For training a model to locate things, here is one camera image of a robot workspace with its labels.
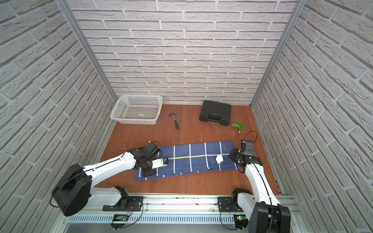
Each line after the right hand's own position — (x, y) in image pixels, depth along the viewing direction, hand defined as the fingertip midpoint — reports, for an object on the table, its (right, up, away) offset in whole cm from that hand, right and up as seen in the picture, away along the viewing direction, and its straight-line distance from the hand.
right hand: (234, 154), depth 86 cm
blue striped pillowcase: (-26, -4, +3) cm, 27 cm away
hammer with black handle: (-37, +17, +21) cm, 46 cm away
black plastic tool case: (-7, +27, +27) cm, 39 cm away
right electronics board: (-1, -30, -15) cm, 33 cm away
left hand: (-50, -6, -1) cm, 50 cm away
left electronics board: (-61, -27, -16) cm, 69 cm away
